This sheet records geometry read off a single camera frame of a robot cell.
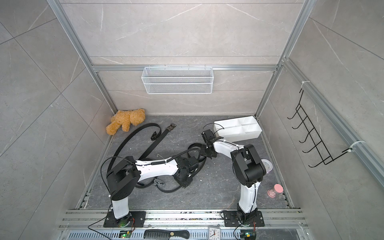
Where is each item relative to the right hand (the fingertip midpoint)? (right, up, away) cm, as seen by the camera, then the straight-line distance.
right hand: (206, 153), depth 98 cm
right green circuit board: (+19, -35, -26) cm, 48 cm away
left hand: (-12, -14, -12) cm, 22 cm away
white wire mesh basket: (-20, +50, +3) cm, 53 cm away
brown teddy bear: (-59, +24, +9) cm, 64 cm away
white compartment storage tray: (+23, +16, +9) cm, 29 cm away
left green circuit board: (-42, -35, -27) cm, 60 cm away
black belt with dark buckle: (-34, +10, +7) cm, 37 cm away
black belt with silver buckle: (-28, -14, -16) cm, 35 cm away
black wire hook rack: (+48, +13, -30) cm, 58 cm away
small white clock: (+2, -32, -29) cm, 43 cm away
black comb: (-22, -34, -28) cm, 49 cm away
